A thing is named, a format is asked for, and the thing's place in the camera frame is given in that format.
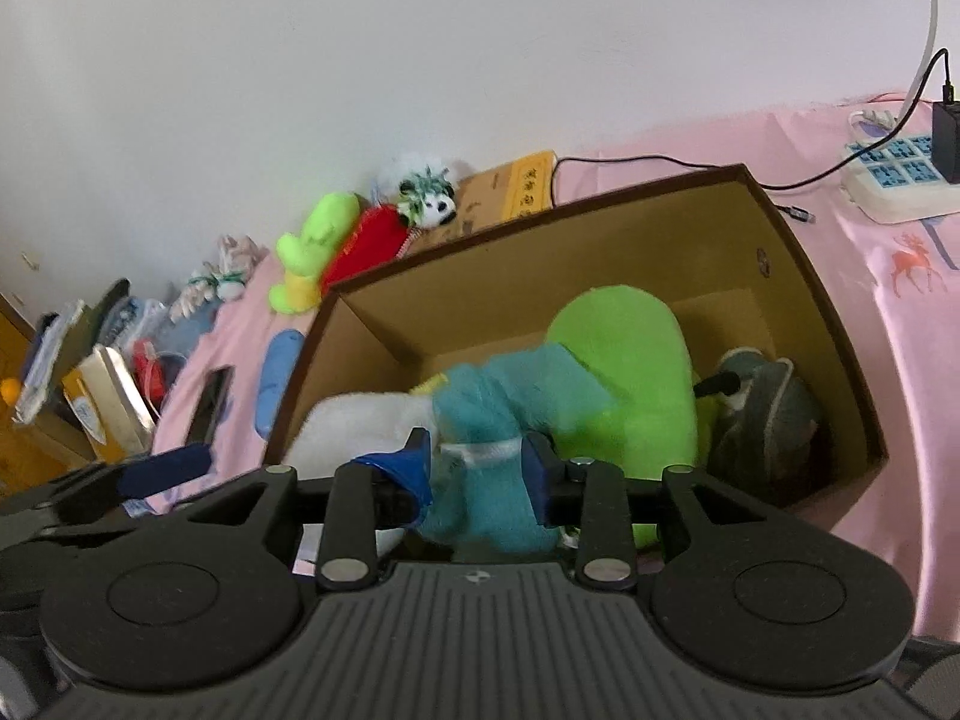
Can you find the black power adapter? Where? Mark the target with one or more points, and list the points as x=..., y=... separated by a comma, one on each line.
x=945, y=140

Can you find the blue glasses case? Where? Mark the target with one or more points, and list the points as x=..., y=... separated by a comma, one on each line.
x=277, y=368

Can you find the panda plush toy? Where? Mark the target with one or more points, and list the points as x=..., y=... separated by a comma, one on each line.
x=422, y=189

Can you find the white power strip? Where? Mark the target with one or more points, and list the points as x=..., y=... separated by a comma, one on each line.
x=898, y=183

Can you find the white paper bag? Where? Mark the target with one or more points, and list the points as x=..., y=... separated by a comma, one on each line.
x=105, y=399

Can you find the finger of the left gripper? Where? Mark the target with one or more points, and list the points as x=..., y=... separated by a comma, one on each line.
x=148, y=475

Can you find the black smartphone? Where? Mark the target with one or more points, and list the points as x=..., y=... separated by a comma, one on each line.
x=210, y=407

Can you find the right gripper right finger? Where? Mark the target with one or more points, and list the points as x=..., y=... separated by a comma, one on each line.
x=584, y=494

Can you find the green bean plush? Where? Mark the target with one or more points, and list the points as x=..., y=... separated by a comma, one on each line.
x=633, y=346

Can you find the white fluffy towel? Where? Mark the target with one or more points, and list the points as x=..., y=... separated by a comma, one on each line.
x=345, y=427

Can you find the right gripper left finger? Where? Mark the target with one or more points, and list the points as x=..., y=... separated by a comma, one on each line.
x=370, y=493

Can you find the yellow cloth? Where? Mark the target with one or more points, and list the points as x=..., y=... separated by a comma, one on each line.
x=431, y=385

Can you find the red plush cushion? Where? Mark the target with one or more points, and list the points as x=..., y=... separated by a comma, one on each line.
x=376, y=240

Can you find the pink bedsheet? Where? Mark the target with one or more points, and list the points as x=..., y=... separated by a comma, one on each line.
x=895, y=287

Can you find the yellow brown book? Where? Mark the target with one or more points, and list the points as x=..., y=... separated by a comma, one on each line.
x=494, y=197

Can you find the brown cardboard box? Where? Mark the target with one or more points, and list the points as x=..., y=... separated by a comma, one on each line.
x=709, y=244

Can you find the teal bath sponge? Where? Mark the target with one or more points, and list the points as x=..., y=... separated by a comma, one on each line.
x=480, y=509

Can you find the green yellow plush toy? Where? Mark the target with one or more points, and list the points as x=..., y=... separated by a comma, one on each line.
x=306, y=255

